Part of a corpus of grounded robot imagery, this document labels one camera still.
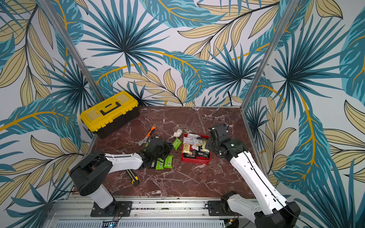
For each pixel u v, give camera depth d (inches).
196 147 37.2
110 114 36.0
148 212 28.9
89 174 17.8
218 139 21.3
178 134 39.5
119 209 28.3
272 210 14.9
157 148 27.7
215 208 28.9
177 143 36.1
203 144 36.4
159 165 34.6
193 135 37.5
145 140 38.5
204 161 35.6
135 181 32.1
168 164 34.6
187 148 36.5
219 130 21.6
